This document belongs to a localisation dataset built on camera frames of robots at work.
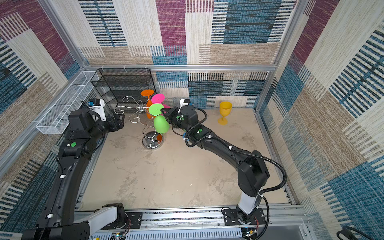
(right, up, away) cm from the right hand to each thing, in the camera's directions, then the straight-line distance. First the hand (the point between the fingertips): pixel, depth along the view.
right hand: (158, 111), depth 72 cm
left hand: (-19, -1, -3) cm, 19 cm away
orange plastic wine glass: (-9, +12, +15) cm, 21 cm away
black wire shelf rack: (-34, +20, +36) cm, 53 cm away
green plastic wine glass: (0, -6, +8) cm, 10 cm away
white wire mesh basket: (-47, -5, -2) cm, 48 cm away
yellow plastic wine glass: (+38, +5, +30) cm, 49 cm away
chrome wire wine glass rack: (-11, -17, +29) cm, 35 cm away
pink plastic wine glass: (-2, +8, +9) cm, 12 cm away
